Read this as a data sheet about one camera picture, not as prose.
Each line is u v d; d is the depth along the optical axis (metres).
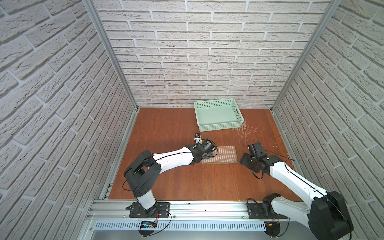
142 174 0.45
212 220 0.72
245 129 1.07
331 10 0.70
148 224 0.71
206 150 0.69
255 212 0.73
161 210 0.75
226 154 0.93
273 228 0.71
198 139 0.79
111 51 0.86
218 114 1.17
